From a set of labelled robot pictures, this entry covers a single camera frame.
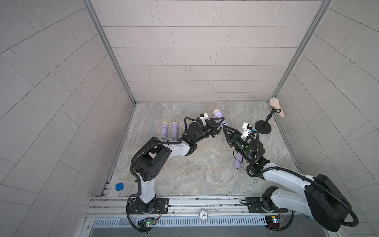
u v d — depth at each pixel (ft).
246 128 2.32
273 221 2.23
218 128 2.49
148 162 1.55
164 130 3.21
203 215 2.10
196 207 2.36
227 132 2.38
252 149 1.93
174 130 3.21
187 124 2.25
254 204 2.33
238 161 2.24
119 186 2.45
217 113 2.59
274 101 2.63
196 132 2.14
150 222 2.13
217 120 2.50
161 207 2.33
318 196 1.36
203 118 2.58
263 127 3.35
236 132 2.23
